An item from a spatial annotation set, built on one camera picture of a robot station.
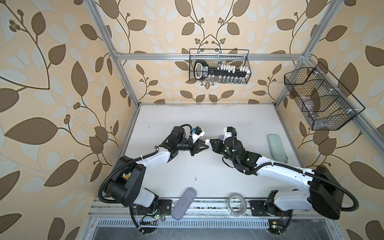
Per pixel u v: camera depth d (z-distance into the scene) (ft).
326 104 2.38
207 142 2.63
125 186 1.42
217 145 2.27
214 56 2.93
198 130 2.34
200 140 2.59
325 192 1.35
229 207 2.36
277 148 3.07
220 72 2.77
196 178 2.74
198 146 2.42
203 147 2.58
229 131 2.37
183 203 2.37
